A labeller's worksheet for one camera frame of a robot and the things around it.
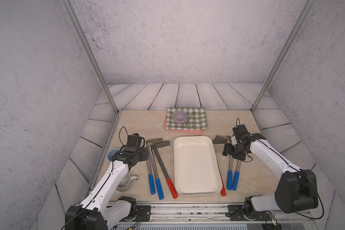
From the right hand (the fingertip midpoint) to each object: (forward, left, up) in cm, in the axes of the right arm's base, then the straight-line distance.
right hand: (229, 154), depth 84 cm
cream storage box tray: (-6, +18, -10) cm, 22 cm away
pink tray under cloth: (+24, +14, -9) cm, 29 cm away
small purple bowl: (+35, +29, -5) cm, 45 cm away
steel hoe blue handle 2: (-10, -4, -9) cm, 14 cm away
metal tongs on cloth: (+37, +20, -7) cm, 42 cm away
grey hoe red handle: (+13, +1, -4) cm, 14 cm away
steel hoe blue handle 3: (-13, +45, -7) cm, 47 cm away
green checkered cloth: (+35, +16, -8) cm, 40 cm away
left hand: (-1, +48, +3) cm, 48 cm away
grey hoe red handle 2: (-14, +34, -8) cm, 37 cm away
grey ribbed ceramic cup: (-16, +57, -1) cm, 59 cm away
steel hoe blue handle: (-10, 0, -8) cm, 13 cm away
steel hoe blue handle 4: (-17, +40, -8) cm, 45 cm away
